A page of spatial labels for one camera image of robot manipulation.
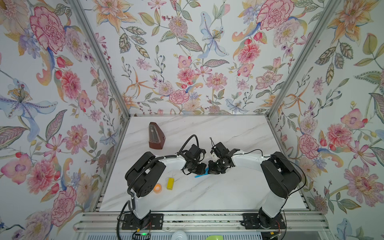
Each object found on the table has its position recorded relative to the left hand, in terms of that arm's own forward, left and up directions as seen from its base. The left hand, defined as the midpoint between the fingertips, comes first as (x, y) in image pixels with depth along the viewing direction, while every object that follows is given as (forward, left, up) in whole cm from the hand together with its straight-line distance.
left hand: (207, 173), depth 89 cm
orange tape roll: (-8, +28, -1) cm, 30 cm away
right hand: (+2, 0, -1) cm, 2 cm away
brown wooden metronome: (+21, +31, +7) cm, 39 cm away
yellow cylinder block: (-6, +22, 0) cm, 22 cm away
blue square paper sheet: (0, 0, +1) cm, 1 cm away
